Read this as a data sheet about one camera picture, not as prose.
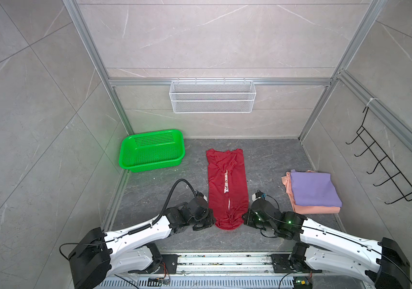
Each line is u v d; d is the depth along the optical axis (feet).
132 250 1.51
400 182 2.04
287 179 3.18
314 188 2.92
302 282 2.30
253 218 2.25
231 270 2.40
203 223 2.26
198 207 1.99
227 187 3.18
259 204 1.91
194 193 2.41
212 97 3.30
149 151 3.74
